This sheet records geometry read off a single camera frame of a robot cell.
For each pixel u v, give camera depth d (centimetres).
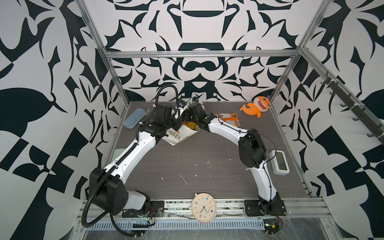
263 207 66
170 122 66
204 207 73
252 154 56
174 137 90
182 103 68
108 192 40
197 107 74
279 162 85
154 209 74
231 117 108
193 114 76
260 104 109
